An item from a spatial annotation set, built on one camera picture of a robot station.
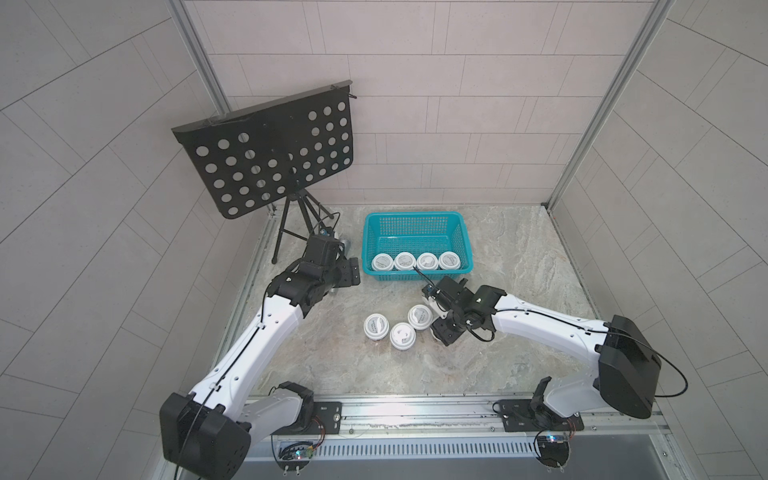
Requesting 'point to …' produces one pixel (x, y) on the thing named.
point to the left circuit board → (295, 456)
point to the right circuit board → (553, 450)
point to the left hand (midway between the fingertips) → (349, 263)
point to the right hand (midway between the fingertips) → (441, 328)
